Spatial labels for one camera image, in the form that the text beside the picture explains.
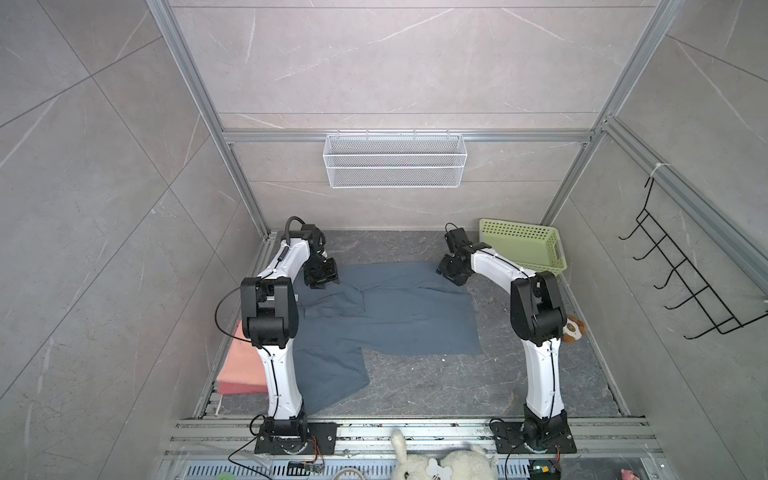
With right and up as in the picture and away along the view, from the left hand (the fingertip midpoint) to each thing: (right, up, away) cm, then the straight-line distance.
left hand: (333, 276), depth 97 cm
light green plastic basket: (+76, +10, +17) cm, 79 cm away
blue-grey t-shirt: (+24, -11, +1) cm, 27 cm away
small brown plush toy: (+76, -16, -7) cm, 78 cm away
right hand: (+38, +2, +7) cm, 38 cm away
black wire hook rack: (+87, -5, -37) cm, 95 cm away
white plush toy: (+37, -38, -34) cm, 63 cm away
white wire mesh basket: (+20, +40, +4) cm, 45 cm away
